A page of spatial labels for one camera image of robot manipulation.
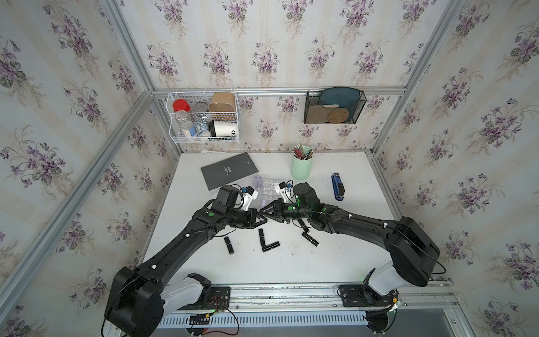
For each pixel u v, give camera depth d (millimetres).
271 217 746
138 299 379
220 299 723
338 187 1005
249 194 722
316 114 961
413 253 436
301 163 1005
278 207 701
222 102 894
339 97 928
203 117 936
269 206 747
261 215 741
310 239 871
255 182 983
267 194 994
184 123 866
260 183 997
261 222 744
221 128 935
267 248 838
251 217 674
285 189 760
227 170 1073
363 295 655
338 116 980
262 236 878
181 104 919
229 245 847
